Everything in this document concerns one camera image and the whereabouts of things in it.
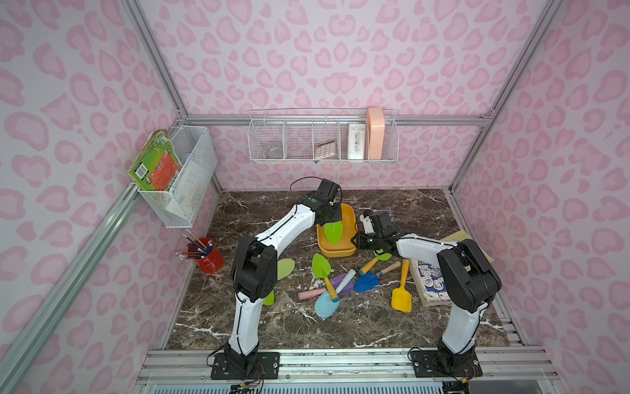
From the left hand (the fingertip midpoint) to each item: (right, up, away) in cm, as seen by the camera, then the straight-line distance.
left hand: (337, 210), depth 94 cm
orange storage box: (+3, -14, +1) cm, 14 cm away
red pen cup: (-45, -17, -7) cm, 49 cm away
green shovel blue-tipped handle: (-6, -22, 0) cm, 23 cm away
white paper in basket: (-51, +7, -11) cm, 53 cm away
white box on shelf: (+7, +26, -1) cm, 27 cm away
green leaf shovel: (-1, -8, -1) cm, 8 cm away
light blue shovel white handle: (-5, -33, -9) cm, 35 cm away
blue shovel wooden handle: (+11, -26, -4) cm, 28 cm away
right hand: (+6, -11, +3) cm, 13 cm away
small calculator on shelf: (-5, +23, +1) cm, 24 cm away
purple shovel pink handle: (+4, -27, -6) cm, 28 cm away
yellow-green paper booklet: (+53, -10, +10) cm, 55 cm away
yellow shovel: (+22, -31, -8) cm, 39 cm away
